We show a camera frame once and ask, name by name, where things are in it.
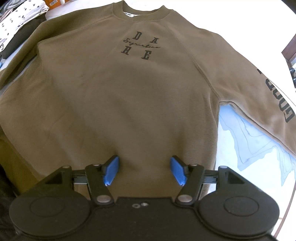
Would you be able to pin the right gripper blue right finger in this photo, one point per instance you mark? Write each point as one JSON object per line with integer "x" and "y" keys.
{"x": 190, "y": 178}

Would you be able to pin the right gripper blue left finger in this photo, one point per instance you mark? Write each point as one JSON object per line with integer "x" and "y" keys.
{"x": 99, "y": 177}

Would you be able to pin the olive brown sweatshirt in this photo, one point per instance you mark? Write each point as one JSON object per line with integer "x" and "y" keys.
{"x": 143, "y": 85}

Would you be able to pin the light blue table mat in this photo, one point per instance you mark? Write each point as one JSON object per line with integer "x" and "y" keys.
{"x": 258, "y": 158}

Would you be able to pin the black folded garment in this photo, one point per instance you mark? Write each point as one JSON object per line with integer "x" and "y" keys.
{"x": 22, "y": 34}

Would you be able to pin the white patterned folded cloth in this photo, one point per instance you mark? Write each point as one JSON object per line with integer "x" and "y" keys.
{"x": 19, "y": 17}

